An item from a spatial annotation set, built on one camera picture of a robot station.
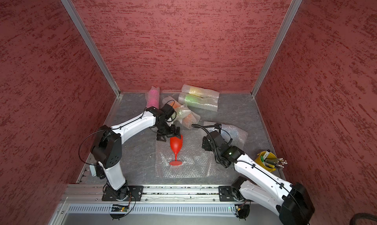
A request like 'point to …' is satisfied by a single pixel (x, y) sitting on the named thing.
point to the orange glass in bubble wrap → (167, 100)
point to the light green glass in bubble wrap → (193, 101)
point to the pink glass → (152, 97)
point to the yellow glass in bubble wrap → (205, 93)
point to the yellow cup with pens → (269, 161)
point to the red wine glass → (175, 145)
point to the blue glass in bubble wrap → (238, 136)
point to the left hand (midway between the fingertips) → (173, 141)
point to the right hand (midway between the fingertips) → (208, 142)
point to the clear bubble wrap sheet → (196, 162)
